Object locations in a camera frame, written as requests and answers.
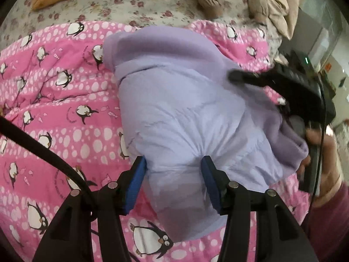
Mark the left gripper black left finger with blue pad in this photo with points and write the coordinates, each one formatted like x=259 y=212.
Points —
x=69 y=235

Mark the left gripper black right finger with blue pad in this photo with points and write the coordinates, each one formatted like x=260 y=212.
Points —
x=279 y=237

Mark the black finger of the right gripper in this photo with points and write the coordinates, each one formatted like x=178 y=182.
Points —
x=256 y=79

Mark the lilac padded jacket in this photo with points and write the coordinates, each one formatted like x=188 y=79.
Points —
x=177 y=106

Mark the person's right hand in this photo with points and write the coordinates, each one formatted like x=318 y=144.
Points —
x=331 y=179

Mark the floral bed sheet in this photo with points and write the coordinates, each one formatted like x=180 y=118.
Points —
x=22 y=20

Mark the pink penguin print quilt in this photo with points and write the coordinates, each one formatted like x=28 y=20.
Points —
x=54 y=87

